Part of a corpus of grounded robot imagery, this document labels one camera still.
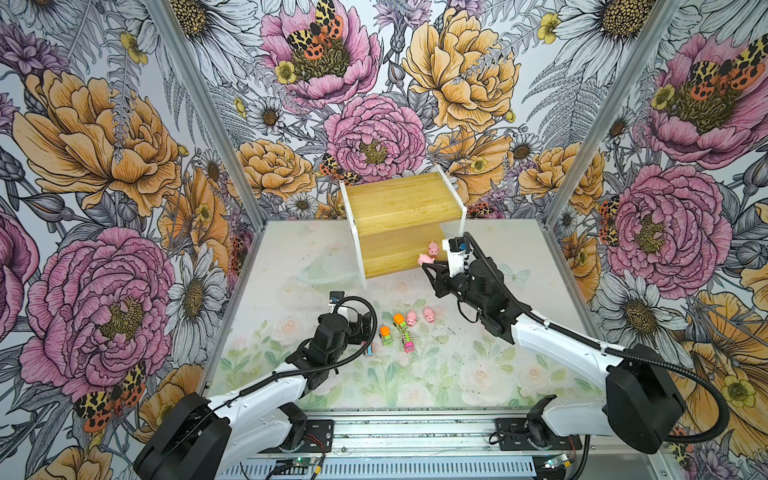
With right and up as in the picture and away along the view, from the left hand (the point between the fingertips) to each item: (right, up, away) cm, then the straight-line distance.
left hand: (355, 321), depth 87 cm
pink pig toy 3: (+17, -1, +6) cm, 18 cm away
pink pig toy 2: (+22, 0, +7) cm, 23 cm away
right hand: (+20, +14, -6) cm, 25 cm away
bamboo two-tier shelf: (+11, +28, -10) cm, 31 cm away
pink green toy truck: (+15, -7, 0) cm, 17 cm away
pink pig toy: (+19, +18, -8) cm, 27 cm away
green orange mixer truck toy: (+13, -2, +5) cm, 14 cm away
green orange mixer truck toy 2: (+9, -5, +3) cm, 10 cm away
